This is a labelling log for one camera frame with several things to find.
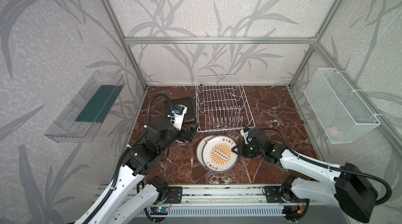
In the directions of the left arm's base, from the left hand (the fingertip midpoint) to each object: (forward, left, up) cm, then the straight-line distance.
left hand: (191, 116), depth 67 cm
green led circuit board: (-32, +13, -30) cm, 46 cm away
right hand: (-5, -19, -21) cm, 29 cm away
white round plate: (-8, -12, -24) cm, 28 cm away
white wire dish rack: (+28, -16, -29) cm, 44 cm away
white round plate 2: (-9, -3, -26) cm, 28 cm away
